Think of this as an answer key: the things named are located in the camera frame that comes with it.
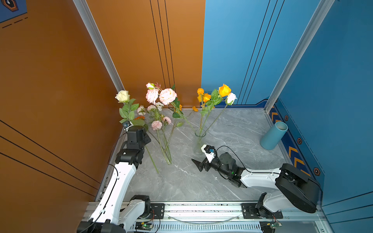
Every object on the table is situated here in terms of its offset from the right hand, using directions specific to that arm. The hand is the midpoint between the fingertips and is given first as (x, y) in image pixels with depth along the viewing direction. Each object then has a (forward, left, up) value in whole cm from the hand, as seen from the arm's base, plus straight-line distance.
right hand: (197, 153), depth 80 cm
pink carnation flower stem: (+25, +26, -7) cm, 37 cm away
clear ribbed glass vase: (+11, -2, +3) cm, 11 cm away
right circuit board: (-32, -34, -15) cm, 49 cm away
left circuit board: (-32, +27, -14) cm, 44 cm away
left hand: (+8, +30, +10) cm, 32 cm away
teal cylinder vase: (+11, -46, -3) cm, 47 cm away
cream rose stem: (+14, +37, +18) cm, 43 cm away
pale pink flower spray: (+45, +32, -7) cm, 56 cm away
